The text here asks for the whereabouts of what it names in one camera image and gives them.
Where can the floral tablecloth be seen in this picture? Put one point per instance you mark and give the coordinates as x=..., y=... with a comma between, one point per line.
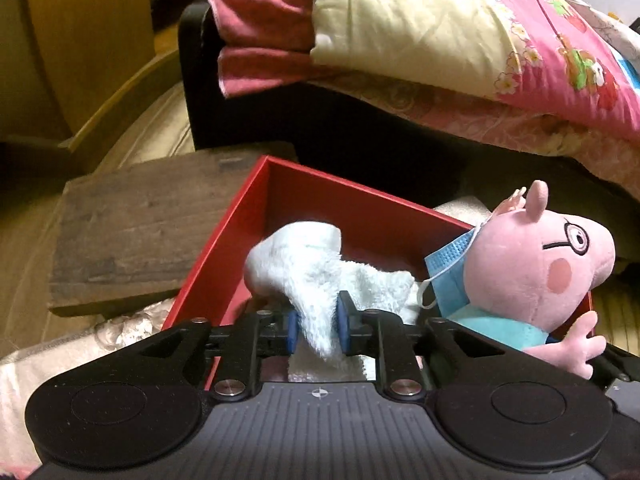
x=30, y=375

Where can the white towel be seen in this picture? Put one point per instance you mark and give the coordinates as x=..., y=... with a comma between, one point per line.
x=310, y=270

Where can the red cardboard box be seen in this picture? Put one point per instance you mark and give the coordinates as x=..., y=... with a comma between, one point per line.
x=320, y=195

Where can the worn wooden board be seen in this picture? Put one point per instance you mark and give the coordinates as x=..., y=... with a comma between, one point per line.
x=140, y=225

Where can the blue face mask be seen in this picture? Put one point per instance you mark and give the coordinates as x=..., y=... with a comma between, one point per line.
x=450, y=270

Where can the wooden desk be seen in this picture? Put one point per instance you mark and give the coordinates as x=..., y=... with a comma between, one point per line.
x=75, y=35

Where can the pink pig plush toy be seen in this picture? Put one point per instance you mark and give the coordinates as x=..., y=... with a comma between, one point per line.
x=510, y=280

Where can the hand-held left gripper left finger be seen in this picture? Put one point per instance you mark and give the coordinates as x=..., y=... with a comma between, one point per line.
x=291, y=332

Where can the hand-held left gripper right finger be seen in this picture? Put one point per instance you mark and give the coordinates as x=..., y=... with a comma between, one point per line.
x=344, y=330

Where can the pink printed quilt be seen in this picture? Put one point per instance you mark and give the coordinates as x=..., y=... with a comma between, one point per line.
x=400, y=25

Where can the white blue patterned sheet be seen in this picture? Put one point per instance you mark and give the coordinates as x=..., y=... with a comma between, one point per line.
x=627, y=60

